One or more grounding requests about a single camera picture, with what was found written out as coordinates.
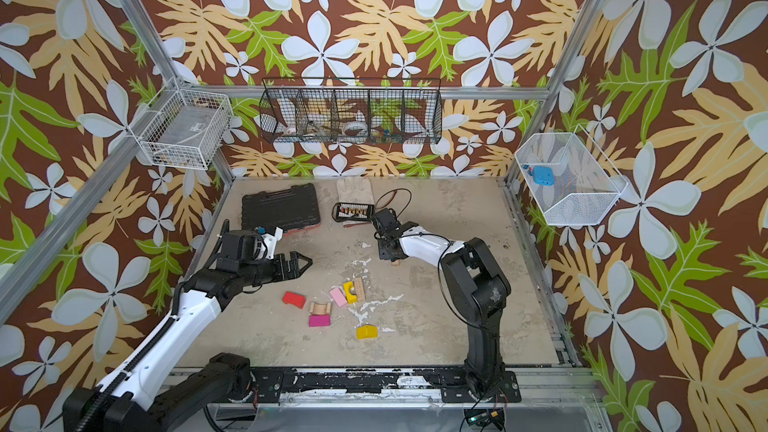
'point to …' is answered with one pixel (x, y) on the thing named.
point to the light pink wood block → (338, 296)
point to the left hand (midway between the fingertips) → (299, 259)
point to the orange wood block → (396, 262)
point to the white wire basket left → (185, 129)
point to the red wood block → (295, 299)
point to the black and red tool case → (291, 209)
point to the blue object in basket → (543, 175)
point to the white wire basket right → (586, 183)
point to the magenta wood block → (319, 320)
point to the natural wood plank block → (360, 289)
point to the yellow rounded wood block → (367, 332)
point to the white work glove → (354, 190)
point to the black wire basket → (352, 110)
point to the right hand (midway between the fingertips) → (389, 248)
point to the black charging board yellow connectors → (355, 211)
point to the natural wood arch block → (320, 308)
